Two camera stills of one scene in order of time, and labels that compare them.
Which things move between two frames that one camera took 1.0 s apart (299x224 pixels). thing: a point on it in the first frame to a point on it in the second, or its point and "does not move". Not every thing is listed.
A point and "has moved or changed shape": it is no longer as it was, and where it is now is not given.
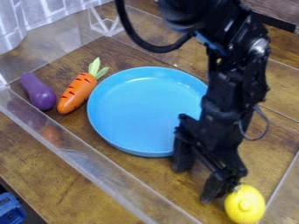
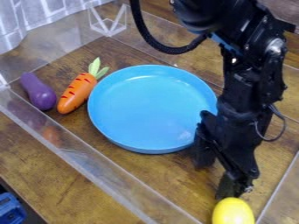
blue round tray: (134, 104) does not move
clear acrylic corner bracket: (105, 26) does not move
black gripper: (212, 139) to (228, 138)
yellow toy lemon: (244, 206) has moved or changed shape
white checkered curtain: (24, 15) does not move
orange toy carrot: (80, 87) does not move
